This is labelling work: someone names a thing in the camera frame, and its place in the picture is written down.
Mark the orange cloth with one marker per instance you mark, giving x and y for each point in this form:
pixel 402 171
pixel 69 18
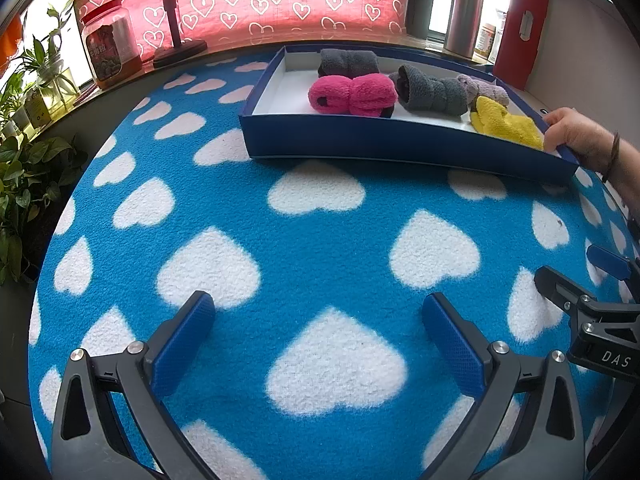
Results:
pixel 9 40

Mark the green leafy potted plant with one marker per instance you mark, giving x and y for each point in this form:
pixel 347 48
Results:
pixel 30 175

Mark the blue heart-printed blanket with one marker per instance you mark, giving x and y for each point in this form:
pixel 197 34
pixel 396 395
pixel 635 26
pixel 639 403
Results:
pixel 320 240

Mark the black phone stand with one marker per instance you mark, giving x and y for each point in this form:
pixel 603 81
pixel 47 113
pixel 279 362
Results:
pixel 172 20

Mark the small orange-label bottle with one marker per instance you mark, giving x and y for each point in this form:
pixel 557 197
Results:
pixel 484 40

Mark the pink towel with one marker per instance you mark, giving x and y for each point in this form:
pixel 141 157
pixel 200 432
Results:
pixel 360 92

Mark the lucky bamboo in glass jar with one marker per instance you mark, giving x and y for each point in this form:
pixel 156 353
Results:
pixel 50 85

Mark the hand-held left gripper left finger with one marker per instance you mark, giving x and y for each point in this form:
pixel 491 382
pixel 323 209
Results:
pixel 182 340

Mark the blue shallow cardboard box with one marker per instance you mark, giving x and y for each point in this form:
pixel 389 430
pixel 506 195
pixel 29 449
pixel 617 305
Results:
pixel 400 147

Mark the dark grey towel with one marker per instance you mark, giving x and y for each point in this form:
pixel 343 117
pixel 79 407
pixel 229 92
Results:
pixel 348 63
pixel 430 92

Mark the yellow towel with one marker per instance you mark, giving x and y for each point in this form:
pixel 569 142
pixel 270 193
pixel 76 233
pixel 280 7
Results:
pixel 505 122

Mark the person's right forearm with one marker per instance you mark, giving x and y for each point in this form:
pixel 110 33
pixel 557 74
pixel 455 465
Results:
pixel 629 175

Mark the white bottle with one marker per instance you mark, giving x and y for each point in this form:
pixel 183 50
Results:
pixel 498 35

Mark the person's right hand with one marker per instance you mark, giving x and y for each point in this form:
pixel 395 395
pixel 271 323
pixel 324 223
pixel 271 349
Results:
pixel 580 132

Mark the steel thermos bottle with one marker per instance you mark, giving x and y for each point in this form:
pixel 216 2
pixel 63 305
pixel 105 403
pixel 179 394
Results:
pixel 464 15

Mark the small potted plant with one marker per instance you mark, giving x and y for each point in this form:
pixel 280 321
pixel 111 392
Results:
pixel 15 110

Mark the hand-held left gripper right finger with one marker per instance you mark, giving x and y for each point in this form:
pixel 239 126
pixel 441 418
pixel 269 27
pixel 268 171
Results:
pixel 452 340

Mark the lilac towel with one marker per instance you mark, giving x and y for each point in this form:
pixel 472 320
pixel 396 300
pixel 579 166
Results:
pixel 487 89

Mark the glass jar red lid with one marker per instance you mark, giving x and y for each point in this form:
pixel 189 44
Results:
pixel 111 45

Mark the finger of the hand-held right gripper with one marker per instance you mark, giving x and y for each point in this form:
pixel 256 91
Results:
pixel 607 261
pixel 552 282

